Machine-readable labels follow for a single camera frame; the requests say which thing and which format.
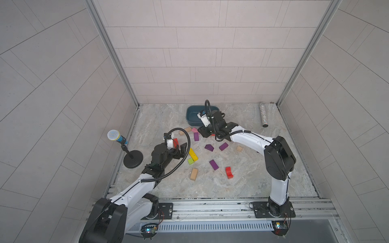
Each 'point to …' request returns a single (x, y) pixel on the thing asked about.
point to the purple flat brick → (214, 164)
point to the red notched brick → (228, 170)
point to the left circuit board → (149, 230)
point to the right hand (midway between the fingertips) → (201, 127)
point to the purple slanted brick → (223, 146)
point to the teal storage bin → (192, 112)
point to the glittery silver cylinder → (262, 106)
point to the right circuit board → (279, 228)
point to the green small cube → (190, 161)
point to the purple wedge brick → (209, 147)
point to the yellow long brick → (193, 155)
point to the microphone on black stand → (134, 158)
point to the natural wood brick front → (193, 174)
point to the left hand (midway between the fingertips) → (182, 142)
